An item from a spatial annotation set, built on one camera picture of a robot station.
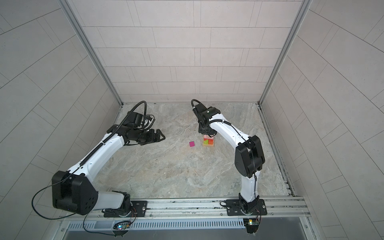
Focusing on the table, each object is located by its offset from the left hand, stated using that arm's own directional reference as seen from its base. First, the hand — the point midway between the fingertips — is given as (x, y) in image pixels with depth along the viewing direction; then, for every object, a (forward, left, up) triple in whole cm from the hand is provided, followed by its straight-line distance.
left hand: (163, 136), depth 80 cm
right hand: (+6, -23, -5) cm, 25 cm away
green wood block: (+4, -24, -14) cm, 28 cm away
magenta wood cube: (+4, -15, -15) cm, 21 cm away
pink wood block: (-3, -24, +5) cm, 25 cm away
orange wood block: (+4, -27, -13) cm, 30 cm away
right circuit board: (-36, -44, -16) cm, 59 cm away
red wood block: (+5, -23, -12) cm, 27 cm away
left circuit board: (-38, +14, -11) cm, 42 cm away
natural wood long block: (+3, -25, -15) cm, 30 cm away
